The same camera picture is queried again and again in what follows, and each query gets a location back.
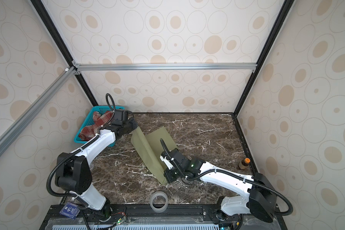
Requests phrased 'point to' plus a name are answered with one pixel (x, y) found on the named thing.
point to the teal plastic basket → (89, 119)
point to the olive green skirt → (149, 146)
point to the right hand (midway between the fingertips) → (165, 175)
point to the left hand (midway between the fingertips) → (140, 119)
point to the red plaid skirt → (99, 120)
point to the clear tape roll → (156, 210)
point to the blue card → (70, 210)
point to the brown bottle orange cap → (245, 164)
